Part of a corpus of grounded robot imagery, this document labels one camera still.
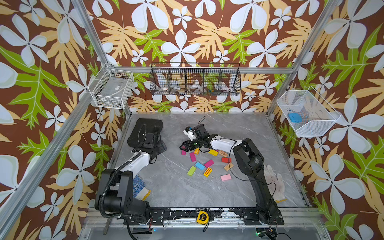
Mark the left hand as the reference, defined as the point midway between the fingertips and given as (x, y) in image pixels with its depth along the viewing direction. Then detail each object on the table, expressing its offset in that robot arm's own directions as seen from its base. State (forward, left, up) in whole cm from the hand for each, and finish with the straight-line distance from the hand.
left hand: (160, 145), depth 93 cm
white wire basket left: (+23, +27, +27) cm, 45 cm away
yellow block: (-2, -35, -5) cm, 35 cm away
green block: (-14, -20, -6) cm, 25 cm away
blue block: (-11, -25, -6) cm, 28 cm away
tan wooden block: (-12, -42, -6) cm, 44 cm away
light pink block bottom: (-17, -41, -8) cm, 45 cm away
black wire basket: (+36, -22, +25) cm, 49 cm away
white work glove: (-22, -69, -7) cm, 73 cm away
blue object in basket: (+7, -79, +19) cm, 81 cm away
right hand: (+2, -15, -4) cm, 15 cm away
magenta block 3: (-9, -31, -8) cm, 34 cm away
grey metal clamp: (-40, +21, -6) cm, 46 cm away
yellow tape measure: (-39, -26, -4) cm, 47 cm away
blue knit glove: (-23, +10, -6) cm, 26 cm away
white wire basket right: (+3, -85, +25) cm, 89 cm away
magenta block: (-3, -15, -4) cm, 16 cm away
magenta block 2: (-5, -21, -7) cm, 23 cm away
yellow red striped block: (-15, -30, -6) cm, 34 cm away
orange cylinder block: (-2, -24, -4) cm, 24 cm away
